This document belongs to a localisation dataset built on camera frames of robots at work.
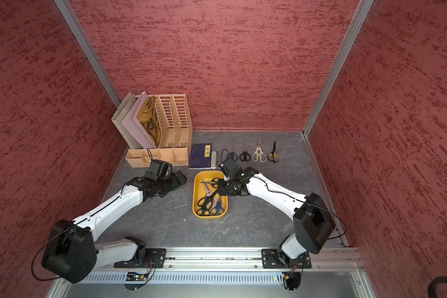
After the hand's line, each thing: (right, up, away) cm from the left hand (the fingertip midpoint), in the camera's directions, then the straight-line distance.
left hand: (179, 186), depth 86 cm
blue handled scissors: (+19, -11, 0) cm, 22 cm away
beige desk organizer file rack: (-13, +29, +34) cm, 47 cm away
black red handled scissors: (+33, +14, +24) cm, 43 cm away
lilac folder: (-25, +28, +5) cm, 38 cm away
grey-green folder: (-29, +33, 0) cm, 44 cm away
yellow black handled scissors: (+51, +13, +22) cm, 57 cm away
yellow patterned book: (-21, +34, +12) cm, 41 cm away
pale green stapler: (+15, +11, +17) cm, 25 cm away
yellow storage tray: (+11, 0, +9) cm, 14 cm away
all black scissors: (+12, -9, +2) cm, 15 cm away
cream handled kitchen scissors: (+42, +15, +24) cm, 50 cm away
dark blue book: (+7, +13, +21) cm, 25 cm away
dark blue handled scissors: (+26, +14, +23) cm, 37 cm away
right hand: (+20, -3, -4) cm, 21 cm away
